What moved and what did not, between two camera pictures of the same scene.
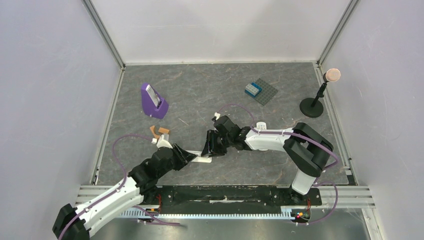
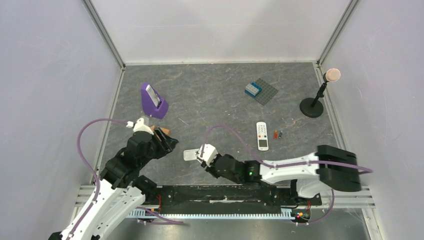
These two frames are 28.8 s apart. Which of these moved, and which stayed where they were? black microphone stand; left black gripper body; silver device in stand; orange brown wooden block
Moved: left black gripper body
Stayed: orange brown wooden block; silver device in stand; black microphone stand
